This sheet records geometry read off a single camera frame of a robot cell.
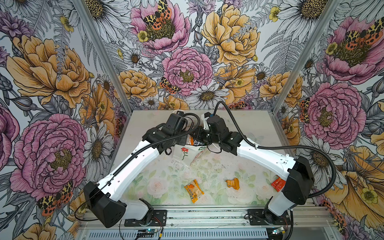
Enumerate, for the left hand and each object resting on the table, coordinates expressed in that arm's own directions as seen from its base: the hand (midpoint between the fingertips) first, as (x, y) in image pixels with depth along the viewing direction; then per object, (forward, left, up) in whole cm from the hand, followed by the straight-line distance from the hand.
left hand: (179, 139), depth 76 cm
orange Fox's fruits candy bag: (-2, -6, +1) cm, 6 cm away
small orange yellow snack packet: (-18, -8, -22) cm, 30 cm away
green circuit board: (-37, -45, -24) cm, 63 cm away
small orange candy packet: (-14, -29, -23) cm, 40 cm away
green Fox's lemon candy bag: (0, -9, -4) cm, 10 cm away
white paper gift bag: (-4, -3, -8) cm, 10 cm away
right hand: (+1, -5, 0) cm, 5 cm away
